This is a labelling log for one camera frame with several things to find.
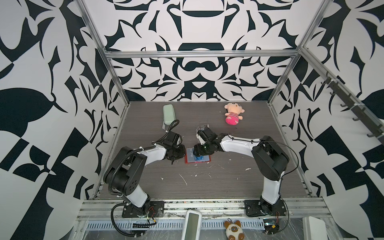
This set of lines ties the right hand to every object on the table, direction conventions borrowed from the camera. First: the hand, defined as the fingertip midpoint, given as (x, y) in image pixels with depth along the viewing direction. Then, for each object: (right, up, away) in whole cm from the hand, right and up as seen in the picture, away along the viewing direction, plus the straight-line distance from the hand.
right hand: (197, 151), depth 92 cm
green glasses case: (-20, +22, +18) cm, 35 cm away
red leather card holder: (-5, -4, 0) cm, 6 cm away
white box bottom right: (+50, -29, -25) cm, 63 cm away
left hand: (-7, 0, +1) cm, 7 cm away
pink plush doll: (+26, +25, +15) cm, 40 cm away
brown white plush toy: (+15, -29, -25) cm, 42 cm away
